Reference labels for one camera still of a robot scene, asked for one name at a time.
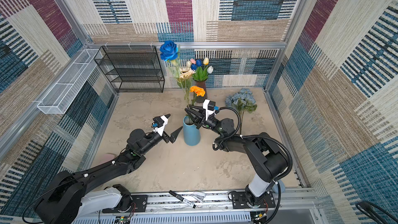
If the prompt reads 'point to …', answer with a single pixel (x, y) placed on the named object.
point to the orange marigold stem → (198, 91)
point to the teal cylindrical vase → (192, 135)
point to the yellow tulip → (205, 61)
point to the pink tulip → (193, 61)
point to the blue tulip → (199, 62)
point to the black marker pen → (192, 205)
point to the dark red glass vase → (202, 84)
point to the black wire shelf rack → (132, 69)
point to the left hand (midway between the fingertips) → (175, 118)
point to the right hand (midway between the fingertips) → (186, 108)
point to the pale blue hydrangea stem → (244, 100)
